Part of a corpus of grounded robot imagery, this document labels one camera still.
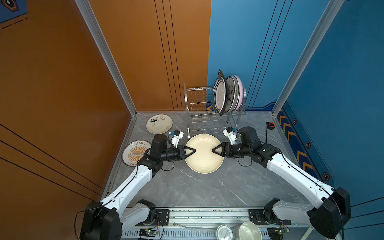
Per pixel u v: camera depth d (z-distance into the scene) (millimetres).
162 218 735
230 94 705
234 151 655
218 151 694
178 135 711
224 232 644
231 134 697
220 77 761
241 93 713
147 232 708
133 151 982
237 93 713
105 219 394
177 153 679
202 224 725
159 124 1125
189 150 727
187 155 701
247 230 686
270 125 1085
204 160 736
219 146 686
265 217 650
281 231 695
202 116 821
